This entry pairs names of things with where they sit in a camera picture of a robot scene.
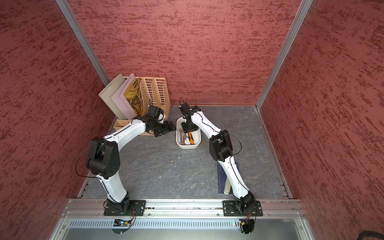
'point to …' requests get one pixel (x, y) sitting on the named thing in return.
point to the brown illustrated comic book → (134, 96)
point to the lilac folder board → (121, 102)
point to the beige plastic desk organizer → (153, 92)
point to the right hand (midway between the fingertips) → (189, 131)
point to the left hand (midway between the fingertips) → (170, 133)
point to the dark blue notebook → (222, 176)
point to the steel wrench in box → (183, 137)
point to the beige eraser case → (227, 186)
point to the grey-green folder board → (110, 90)
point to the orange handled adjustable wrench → (190, 137)
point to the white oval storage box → (196, 135)
